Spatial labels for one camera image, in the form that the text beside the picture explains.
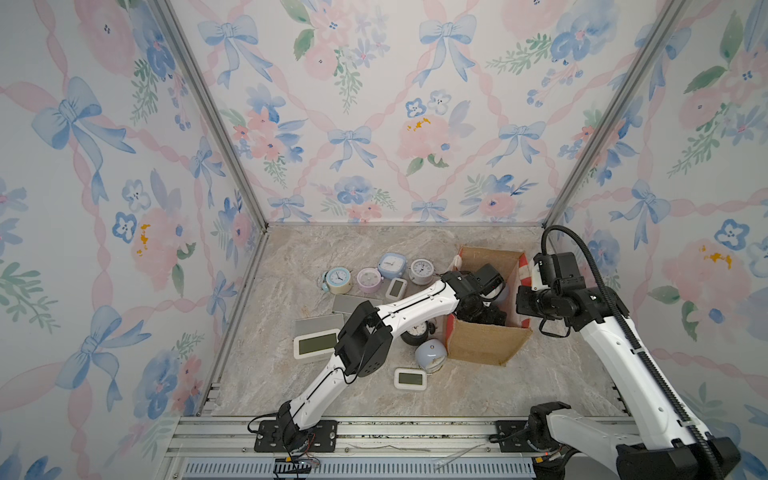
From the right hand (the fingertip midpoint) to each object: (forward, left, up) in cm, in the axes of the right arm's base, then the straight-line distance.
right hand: (524, 298), depth 76 cm
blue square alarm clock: (+23, +34, -16) cm, 44 cm away
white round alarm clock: (+21, +24, -17) cm, 36 cm away
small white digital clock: (+14, +33, -16) cm, 39 cm away
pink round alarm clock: (+17, +42, -16) cm, 48 cm away
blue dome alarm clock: (-10, +23, -12) cm, 28 cm away
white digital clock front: (-15, +29, -17) cm, 37 cm away
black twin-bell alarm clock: (-3, +27, -17) cm, 32 cm away
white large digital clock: (-5, +56, -15) cm, 58 cm away
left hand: (-3, +5, -10) cm, 12 cm away
